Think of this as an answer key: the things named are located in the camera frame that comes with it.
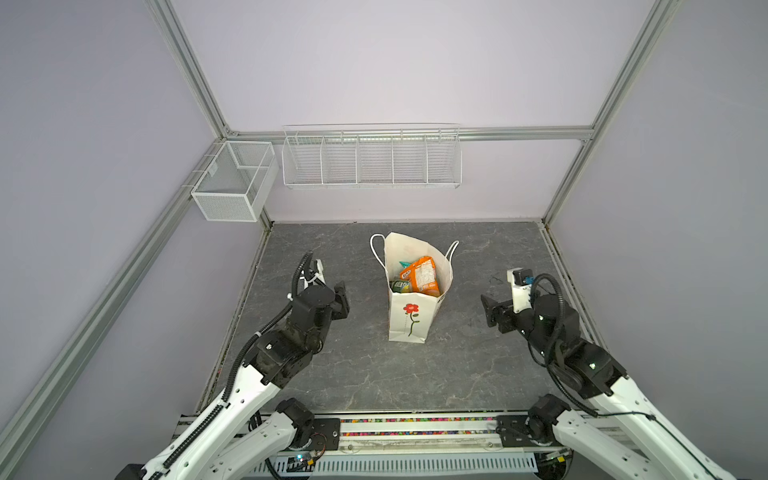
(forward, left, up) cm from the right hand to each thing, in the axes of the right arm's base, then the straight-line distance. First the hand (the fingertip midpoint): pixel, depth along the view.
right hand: (501, 294), depth 72 cm
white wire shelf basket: (+50, +34, +7) cm, 61 cm away
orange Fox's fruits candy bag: (+9, +18, -6) cm, 21 cm away
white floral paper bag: (-2, +22, -7) cm, 23 cm away
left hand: (+1, +40, +2) cm, 40 cm away
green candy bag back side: (+7, +24, -8) cm, 26 cm away
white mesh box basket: (+42, +79, +2) cm, 90 cm away
